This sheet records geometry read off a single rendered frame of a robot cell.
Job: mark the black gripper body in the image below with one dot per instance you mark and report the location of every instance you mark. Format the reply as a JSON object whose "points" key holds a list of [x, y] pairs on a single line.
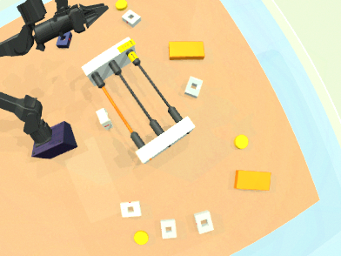
{"points": [[72, 21]]}

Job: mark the white block with red mark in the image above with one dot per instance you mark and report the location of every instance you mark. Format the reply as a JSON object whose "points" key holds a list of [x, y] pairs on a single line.
{"points": [[168, 223]]}

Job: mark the yellow disc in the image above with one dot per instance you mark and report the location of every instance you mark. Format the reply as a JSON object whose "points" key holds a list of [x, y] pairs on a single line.
{"points": [[121, 5], [141, 237], [241, 141]]}

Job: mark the white rectangular block with red arrow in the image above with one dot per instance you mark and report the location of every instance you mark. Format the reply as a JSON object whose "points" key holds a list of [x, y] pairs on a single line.
{"points": [[195, 82]]}

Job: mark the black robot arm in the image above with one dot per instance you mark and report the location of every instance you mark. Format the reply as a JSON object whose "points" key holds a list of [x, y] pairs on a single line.
{"points": [[29, 109]]}

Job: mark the white box with red mark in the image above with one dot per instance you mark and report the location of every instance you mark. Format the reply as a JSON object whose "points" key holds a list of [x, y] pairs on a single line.
{"points": [[125, 210]]}

